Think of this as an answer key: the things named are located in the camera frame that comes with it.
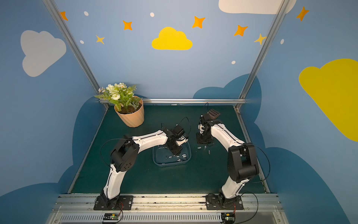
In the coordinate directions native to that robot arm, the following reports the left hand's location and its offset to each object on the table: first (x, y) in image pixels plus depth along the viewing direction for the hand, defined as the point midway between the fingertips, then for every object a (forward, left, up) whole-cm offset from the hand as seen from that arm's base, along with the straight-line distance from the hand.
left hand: (178, 149), depth 94 cm
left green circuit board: (-39, +34, -2) cm, 51 cm away
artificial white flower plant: (+21, +36, +27) cm, 50 cm away
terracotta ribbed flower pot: (+18, +32, +9) cm, 38 cm away
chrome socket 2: (+2, -19, 0) cm, 19 cm away
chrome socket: (+2, -15, -1) cm, 15 cm away
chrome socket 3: (-1, -21, 0) cm, 21 cm away
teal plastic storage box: (-5, +10, -1) cm, 12 cm away
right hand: (+4, -16, +6) cm, 17 cm away
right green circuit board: (-38, -28, -3) cm, 47 cm away
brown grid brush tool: (+33, -29, 0) cm, 44 cm away
